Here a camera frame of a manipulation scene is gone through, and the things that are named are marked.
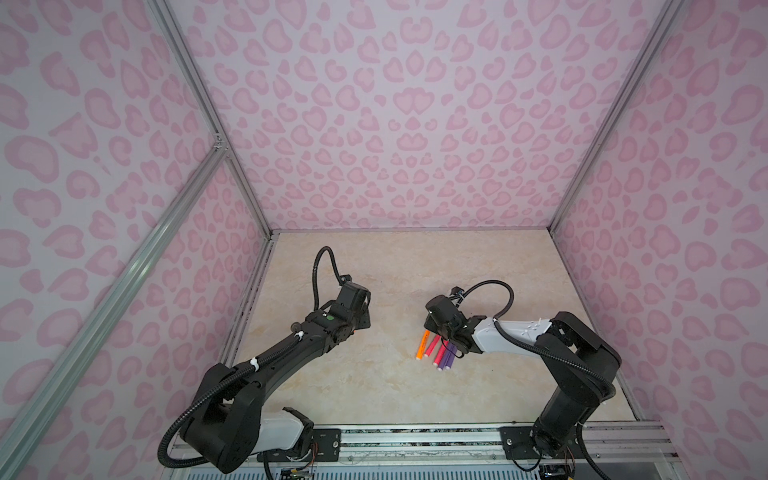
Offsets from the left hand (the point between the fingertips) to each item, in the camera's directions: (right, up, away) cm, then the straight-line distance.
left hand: (362, 307), depth 87 cm
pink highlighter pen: (+21, -12, +3) cm, 24 cm away
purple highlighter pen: (+24, -15, -1) cm, 28 cm away
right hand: (+20, -4, +6) cm, 21 cm away
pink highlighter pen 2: (+23, -13, +1) cm, 26 cm away
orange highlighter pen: (+18, -11, +3) cm, 21 cm away
